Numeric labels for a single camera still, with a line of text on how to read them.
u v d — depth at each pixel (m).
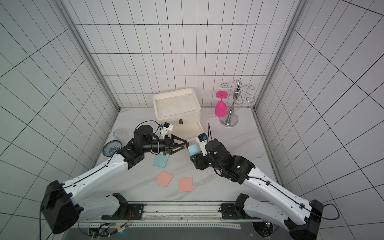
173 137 0.63
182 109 0.86
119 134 0.94
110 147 0.95
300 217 0.38
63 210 0.38
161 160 0.90
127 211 0.69
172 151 0.67
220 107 0.94
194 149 0.69
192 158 0.68
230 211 0.72
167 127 0.68
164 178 0.84
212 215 0.73
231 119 1.11
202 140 0.60
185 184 0.82
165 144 0.62
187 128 0.94
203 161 0.60
